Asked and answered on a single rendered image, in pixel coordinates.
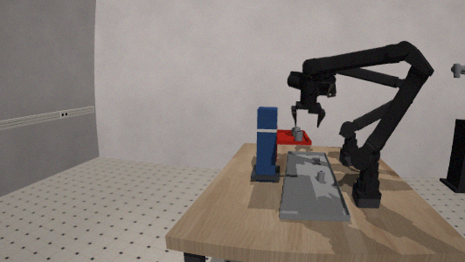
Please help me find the red rimmed tray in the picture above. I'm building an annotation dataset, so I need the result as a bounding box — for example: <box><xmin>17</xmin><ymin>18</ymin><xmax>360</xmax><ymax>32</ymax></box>
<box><xmin>276</xmin><ymin>126</ymin><xmax>312</xmax><ymax>162</ymax></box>

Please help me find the dark blue square post with white band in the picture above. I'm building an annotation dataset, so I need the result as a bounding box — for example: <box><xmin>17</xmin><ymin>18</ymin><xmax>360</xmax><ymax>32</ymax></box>
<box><xmin>251</xmin><ymin>107</ymin><xmax>280</xmax><ymax>182</ymax></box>

